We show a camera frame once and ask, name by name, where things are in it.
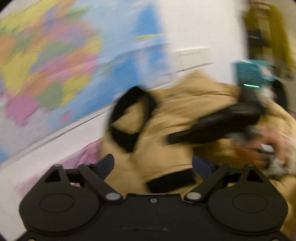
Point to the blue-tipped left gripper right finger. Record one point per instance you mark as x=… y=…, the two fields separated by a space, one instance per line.
x=227 y=184

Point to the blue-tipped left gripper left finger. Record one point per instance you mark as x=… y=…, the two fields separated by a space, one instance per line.
x=84 y=184

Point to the tan padded jacket black cuffs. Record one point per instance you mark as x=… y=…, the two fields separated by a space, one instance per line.
x=178 y=107

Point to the person's right hand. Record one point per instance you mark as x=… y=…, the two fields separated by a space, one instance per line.
x=271 y=152

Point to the pink bed sheet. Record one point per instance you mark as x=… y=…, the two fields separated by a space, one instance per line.
x=88 y=154

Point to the teal plastic basket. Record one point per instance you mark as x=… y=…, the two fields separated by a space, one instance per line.
x=253 y=73

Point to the mustard yellow hanging garment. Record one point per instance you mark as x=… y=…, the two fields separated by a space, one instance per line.
x=267 y=37

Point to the white wall socket panel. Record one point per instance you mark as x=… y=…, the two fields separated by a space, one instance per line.
x=188 y=59

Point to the colourful wall map poster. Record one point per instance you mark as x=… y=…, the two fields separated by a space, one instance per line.
x=64 y=60

